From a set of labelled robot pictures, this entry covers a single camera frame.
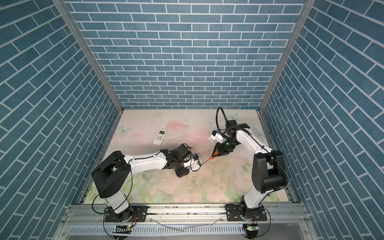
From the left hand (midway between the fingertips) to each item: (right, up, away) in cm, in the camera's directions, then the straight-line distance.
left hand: (186, 169), depth 89 cm
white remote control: (-19, +19, +13) cm, 30 cm away
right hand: (+17, +11, -4) cm, 20 cm away
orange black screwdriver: (+16, +9, -6) cm, 19 cm away
